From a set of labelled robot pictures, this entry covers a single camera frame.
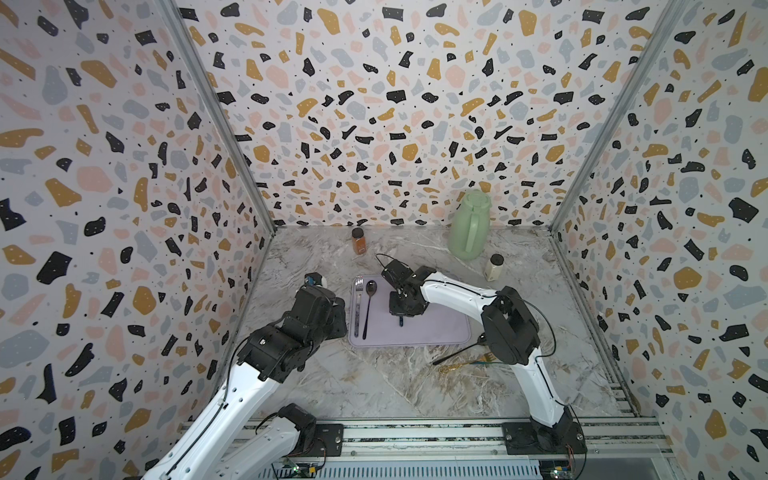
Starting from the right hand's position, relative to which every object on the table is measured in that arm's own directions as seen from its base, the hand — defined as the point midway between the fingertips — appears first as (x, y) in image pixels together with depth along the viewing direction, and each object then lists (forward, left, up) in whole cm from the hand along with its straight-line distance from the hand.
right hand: (396, 312), depth 95 cm
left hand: (-12, +12, +20) cm, 27 cm away
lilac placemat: (-3, +8, -2) cm, 9 cm away
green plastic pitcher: (+22, -23, +18) cm, 36 cm away
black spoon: (+9, +9, 0) cm, 13 cm away
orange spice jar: (+26, +15, +5) cm, 31 cm away
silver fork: (+10, +13, -1) cm, 17 cm away
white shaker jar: (+15, -33, +5) cm, 36 cm away
